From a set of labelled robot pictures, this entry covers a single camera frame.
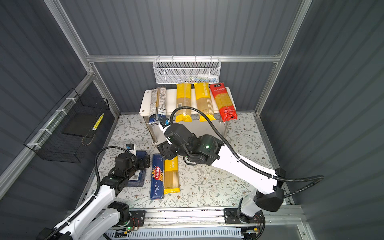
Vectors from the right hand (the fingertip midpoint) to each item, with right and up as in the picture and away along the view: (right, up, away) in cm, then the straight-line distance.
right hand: (165, 145), depth 62 cm
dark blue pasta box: (-19, -21, +17) cm, 32 cm away
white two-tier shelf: (0, +20, +16) cm, 25 cm away
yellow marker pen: (-39, +10, +16) cm, 43 cm away
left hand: (-18, -9, +22) cm, 30 cm away
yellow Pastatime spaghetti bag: (-1, -21, +23) cm, 31 cm away
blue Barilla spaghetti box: (-8, -24, +19) cm, 31 cm away
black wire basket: (-51, +4, +11) cm, 53 cm away
